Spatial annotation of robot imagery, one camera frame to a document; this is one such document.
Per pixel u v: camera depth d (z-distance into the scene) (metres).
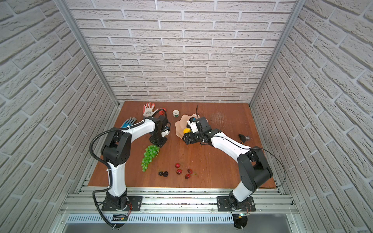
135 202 0.75
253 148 0.48
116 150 0.53
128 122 1.06
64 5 0.70
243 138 0.98
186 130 0.97
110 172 0.56
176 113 1.10
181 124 1.03
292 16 0.73
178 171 0.83
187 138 0.78
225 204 0.73
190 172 0.83
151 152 0.87
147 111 1.14
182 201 0.77
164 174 0.83
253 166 0.45
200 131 0.76
